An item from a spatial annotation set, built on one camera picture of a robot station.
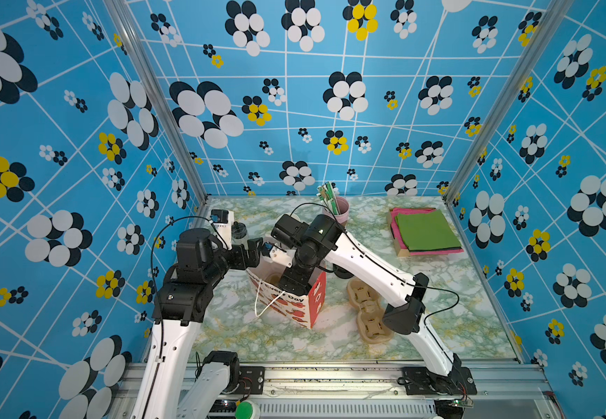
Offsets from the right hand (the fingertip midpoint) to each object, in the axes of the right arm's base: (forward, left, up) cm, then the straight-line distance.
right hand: (294, 276), depth 74 cm
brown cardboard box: (+19, -38, -17) cm, 46 cm away
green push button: (-31, +11, -10) cm, 34 cm away
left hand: (+5, +12, +12) cm, 18 cm away
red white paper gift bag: (-9, +5, +5) cm, 12 cm away
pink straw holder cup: (+34, -17, -8) cm, 39 cm away
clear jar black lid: (+22, +22, -8) cm, 32 cm away
